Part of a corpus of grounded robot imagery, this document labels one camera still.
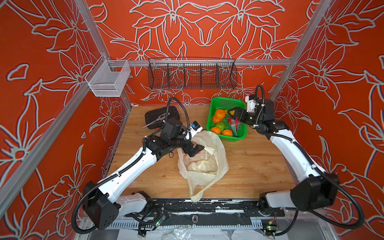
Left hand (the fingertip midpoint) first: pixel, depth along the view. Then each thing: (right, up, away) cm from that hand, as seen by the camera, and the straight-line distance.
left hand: (198, 138), depth 72 cm
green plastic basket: (+27, +23, +50) cm, 61 cm away
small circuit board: (+33, -42, -3) cm, 54 cm away
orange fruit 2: (+17, +13, +31) cm, 38 cm away
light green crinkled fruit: (+17, +5, +29) cm, 34 cm away
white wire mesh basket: (-58, +36, +23) cm, 72 cm away
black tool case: (-29, +9, +31) cm, 44 cm away
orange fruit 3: (+13, +2, +25) cm, 28 cm away
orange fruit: (+15, +9, +34) cm, 38 cm away
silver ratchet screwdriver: (-25, +11, +31) cm, 41 cm away
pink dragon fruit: (+26, +5, +26) cm, 37 cm away
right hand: (+18, +13, +6) cm, 23 cm away
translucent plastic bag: (+7, -17, +14) cm, 23 cm away
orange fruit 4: (+20, +1, +24) cm, 31 cm away
